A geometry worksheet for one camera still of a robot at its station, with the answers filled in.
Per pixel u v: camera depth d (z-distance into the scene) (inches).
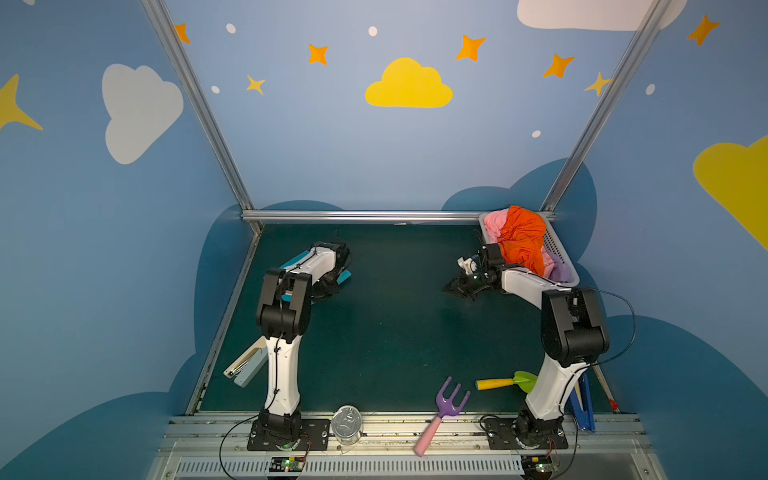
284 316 22.7
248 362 32.5
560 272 37.5
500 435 29.2
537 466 28.1
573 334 20.2
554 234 42.3
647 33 28.4
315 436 29.4
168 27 27.8
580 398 31.3
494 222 43.8
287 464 27.8
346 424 28.2
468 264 36.0
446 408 31.0
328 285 33.2
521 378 32.1
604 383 34.6
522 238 42.0
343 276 40.8
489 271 30.2
